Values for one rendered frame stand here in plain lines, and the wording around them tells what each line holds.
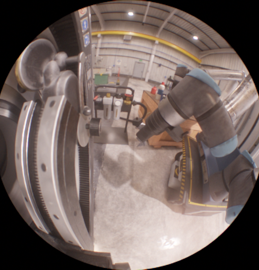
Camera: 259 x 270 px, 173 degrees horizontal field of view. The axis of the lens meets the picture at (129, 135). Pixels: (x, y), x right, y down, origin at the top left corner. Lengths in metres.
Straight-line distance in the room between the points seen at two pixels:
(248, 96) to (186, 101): 0.27
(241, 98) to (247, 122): 0.53
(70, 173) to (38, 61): 0.19
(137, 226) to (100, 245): 0.32
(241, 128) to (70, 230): 0.96
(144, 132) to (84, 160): 0.25
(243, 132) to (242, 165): 0.42
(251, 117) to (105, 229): 1.30
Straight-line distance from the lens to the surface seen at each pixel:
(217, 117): 0.21
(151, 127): 0.27
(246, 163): 0.50
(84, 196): 0.39
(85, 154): 0.36
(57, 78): 0.17
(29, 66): 0.16
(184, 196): 0.54
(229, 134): 0.23
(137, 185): 0.76
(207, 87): 0.21
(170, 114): 0.22
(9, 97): 0.23
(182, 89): 0.21
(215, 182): 0.55
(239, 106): 0.37
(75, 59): 0.18
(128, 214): 0.72
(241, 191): 0.40
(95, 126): 0.21
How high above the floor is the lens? 0.71
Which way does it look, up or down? 41 degrees down
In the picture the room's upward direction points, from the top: 14 degrees clockwise
